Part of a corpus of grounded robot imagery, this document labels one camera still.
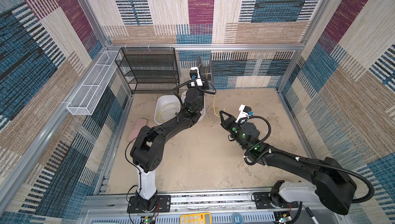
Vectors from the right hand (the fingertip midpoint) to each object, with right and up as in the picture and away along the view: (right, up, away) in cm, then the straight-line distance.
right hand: (218, 113), depth 76 cm
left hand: (-9, +22, +1) cm, 24 cm away
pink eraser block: (-48, -8, +27) cm, 56 cm away
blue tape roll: (+8, -47, -6) cm, 48 cm away
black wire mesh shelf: (-44, +28, +33) cm, 62 cm away
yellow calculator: (-11, -46, -7) cm, 48 cm away
